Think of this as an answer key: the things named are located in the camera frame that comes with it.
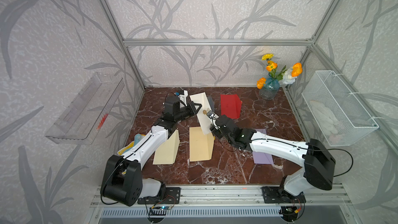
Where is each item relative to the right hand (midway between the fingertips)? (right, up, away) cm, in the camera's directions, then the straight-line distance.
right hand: (215, 119), depth 82 cm
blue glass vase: (+39, +17, +26) cm, 50 cm away
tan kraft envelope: (-9, -16, +7) cm, 20 cm away
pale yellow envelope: (-28, -20, +5) cm, 35 cm away
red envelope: (+12, +6, +26) cm, 30 cm away
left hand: (-7, +7, -3) cm, 10 cm away
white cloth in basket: (+55, 0, -6) cm, 56 cm away
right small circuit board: (+34, -43, -10) cm, 56 cm away
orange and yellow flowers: (+39, +23, 0) cm, 45 cm away
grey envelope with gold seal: (-2, +8, +25) cm, 27 cm away
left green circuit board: (-23, -39, -12) cm, 47 cm away
